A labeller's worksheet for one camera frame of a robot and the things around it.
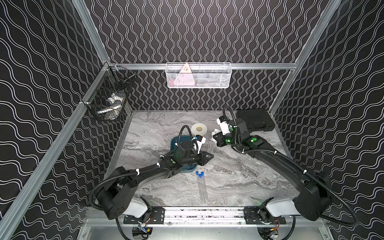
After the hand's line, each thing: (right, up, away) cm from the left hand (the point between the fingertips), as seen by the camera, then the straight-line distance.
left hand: (213, 154), depth 77 cm
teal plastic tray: (-22, +6, +19) cm, 30 cm away
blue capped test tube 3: (-4, -24, +3) cm, 24 cm away
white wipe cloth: (+2, +12, +4) cm, 13 cm away
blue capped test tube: (-2, +5, -1) cm, 6 cm away
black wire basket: (-58, +29, +7) cm, 65 cm away
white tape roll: (-6, +12, +33) cm, 36 cm away
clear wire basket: (-1, +58, +50) cm, 76 cm away
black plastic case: (+35, +19, +30) cm, 49 cm away
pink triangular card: (-15, +44, +13) cm, 48 cm away
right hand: (+1, +9, +4) cm, 10 cm away
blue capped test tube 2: (-6, -23, +4) cm, 24 cm away
